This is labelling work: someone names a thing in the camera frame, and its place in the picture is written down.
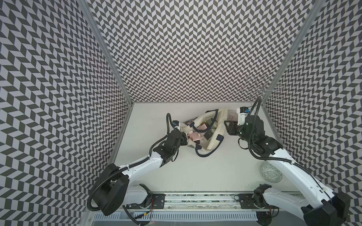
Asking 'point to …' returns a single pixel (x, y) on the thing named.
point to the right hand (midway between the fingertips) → (226, 124)
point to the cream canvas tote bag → (206, 130)
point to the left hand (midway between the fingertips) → (185, 134)
